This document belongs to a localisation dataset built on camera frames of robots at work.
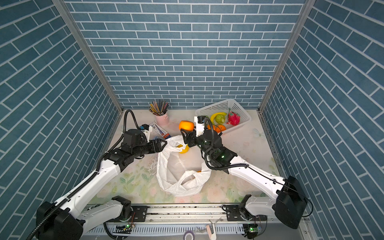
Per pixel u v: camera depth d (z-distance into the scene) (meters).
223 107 1.16
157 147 0.71
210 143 0.53
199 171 0.74
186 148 0.83
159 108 1.05
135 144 0.62
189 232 0.69
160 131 1.05
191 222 0.72
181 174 0.88
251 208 0.62
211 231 0.68
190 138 0.63
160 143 0.72
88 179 0.46
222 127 1.04
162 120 1.06
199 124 0.63
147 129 0.72
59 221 0.37
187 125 0.70
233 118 1.07
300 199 0.43
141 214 0.73
